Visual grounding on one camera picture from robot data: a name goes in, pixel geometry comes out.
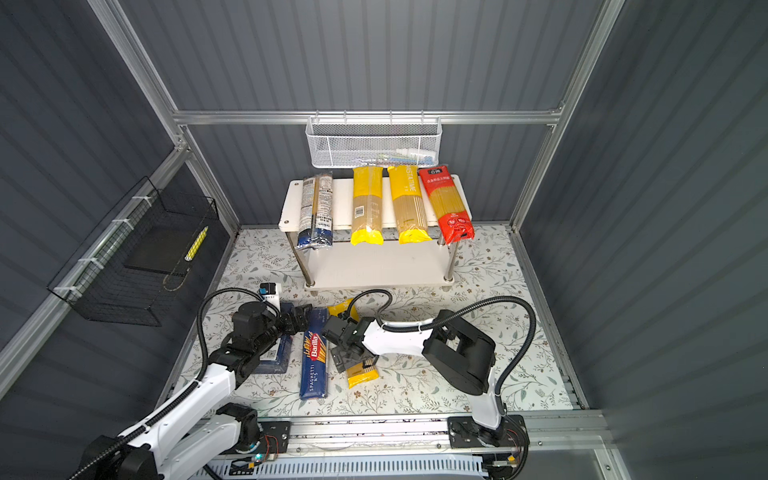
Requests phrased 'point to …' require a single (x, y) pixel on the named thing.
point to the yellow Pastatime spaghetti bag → (357, 376)
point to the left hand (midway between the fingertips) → (297, 306)
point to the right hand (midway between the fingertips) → (355, 356)
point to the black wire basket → (132, 270)
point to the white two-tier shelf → (350, 258)
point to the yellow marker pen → (196, 243)
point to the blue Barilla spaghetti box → (314, 377)
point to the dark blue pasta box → (280, 364)
